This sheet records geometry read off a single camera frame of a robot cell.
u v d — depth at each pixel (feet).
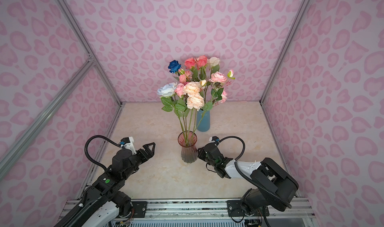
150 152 2.27
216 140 2.64
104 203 1.74
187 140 2.53
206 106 2.14
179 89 2.14
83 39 2.76
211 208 2.46
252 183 1.43
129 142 2.26
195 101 2.03
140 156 2.21
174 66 2.55
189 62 2.63
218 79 1.96
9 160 1.65
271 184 1.41
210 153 2.19
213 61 2.63
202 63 2.56
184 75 2.45
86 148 1.75
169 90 2.10
